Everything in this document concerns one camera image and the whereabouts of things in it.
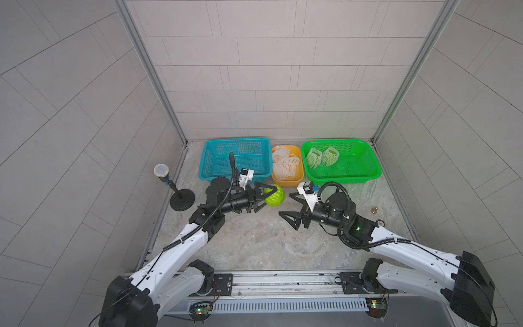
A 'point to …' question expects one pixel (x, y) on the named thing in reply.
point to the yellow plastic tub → (295, 151)
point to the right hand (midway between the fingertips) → (286, 207)
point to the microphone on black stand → (182, 199)
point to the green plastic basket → (357, 162)
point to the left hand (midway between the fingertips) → (275, 196)
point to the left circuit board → (200, 310)
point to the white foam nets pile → (284, 165)
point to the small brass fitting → (374, 210)
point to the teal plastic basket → (252, 158)
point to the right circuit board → (378, 306)
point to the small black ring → (381, 223)
